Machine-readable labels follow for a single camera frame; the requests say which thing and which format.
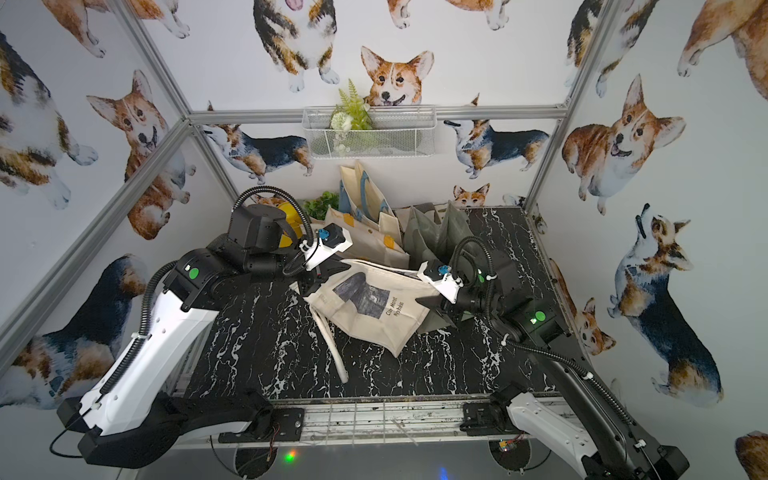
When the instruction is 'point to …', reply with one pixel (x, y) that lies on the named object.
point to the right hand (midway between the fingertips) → (421, 288)
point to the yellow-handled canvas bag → (379, 243)
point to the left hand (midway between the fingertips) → (349, 258)
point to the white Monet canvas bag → (381, 305)
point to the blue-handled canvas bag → (359, 196)
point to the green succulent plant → (317, 208)
